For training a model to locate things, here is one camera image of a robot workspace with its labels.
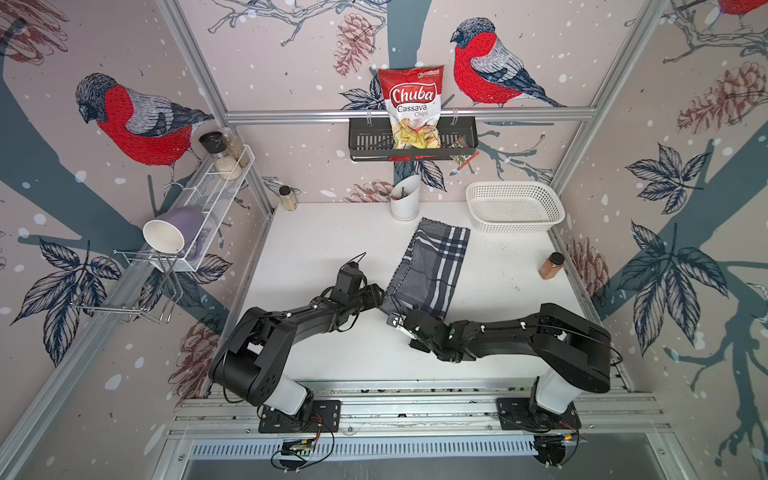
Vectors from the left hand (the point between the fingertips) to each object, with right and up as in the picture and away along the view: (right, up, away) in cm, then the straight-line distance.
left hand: (380, 288), depth 92 cm
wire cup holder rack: (-47, +8, -34) cm, 59 cm away
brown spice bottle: (+56, +6, +4) cm, 56 cm away
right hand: (+11, -9, -3) cm, 14 cm away
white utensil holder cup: (+9, +30, +15) cm, 35 cm away
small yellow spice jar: (-38, +31, +25) cm, 55 cm away
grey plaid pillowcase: (+16, +3, +9) cm, 18 cm away
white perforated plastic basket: (+54, +28, +29) cm, 68 cm away
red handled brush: (+30, +42, +25) cm, 57 cm away
